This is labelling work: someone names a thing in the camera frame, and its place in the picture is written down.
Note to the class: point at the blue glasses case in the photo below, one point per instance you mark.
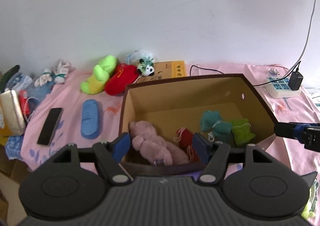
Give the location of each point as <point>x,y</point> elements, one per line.
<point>90,127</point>

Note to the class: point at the black charger adapter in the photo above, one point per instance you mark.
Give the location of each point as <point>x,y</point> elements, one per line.
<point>295,81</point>

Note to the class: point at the yellow book box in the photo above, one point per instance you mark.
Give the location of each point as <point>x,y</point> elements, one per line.
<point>166,70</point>

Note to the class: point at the red drawstring pouch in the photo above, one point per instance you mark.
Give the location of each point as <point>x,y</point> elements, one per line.
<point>184,139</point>

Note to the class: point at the white green panda plush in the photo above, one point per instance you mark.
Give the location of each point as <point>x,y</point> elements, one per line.
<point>143,60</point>

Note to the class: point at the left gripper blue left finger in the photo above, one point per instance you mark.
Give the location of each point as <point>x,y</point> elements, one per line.
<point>120,146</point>

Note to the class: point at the teal mesh bath pouf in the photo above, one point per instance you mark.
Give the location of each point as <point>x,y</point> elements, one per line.
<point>217,129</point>

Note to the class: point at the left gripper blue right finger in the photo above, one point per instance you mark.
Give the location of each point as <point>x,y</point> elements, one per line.
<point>204,148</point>

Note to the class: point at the neon green yellow plush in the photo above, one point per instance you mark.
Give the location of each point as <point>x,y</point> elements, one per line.
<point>100,75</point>

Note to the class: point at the red plush pillow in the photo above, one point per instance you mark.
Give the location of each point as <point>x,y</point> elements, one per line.
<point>123,75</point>

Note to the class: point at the white power strip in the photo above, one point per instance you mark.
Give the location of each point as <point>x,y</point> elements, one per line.
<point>277,87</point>

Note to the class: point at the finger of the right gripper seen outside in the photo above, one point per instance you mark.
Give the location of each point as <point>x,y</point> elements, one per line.
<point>308,134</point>

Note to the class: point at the brown cardboard box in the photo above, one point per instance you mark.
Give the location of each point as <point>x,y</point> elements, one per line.
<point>170,104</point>

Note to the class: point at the pink plush toy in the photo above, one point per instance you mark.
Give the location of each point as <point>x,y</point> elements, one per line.
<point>153,147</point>

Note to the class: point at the black smartphone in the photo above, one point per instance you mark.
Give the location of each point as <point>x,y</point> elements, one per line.
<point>49,127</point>

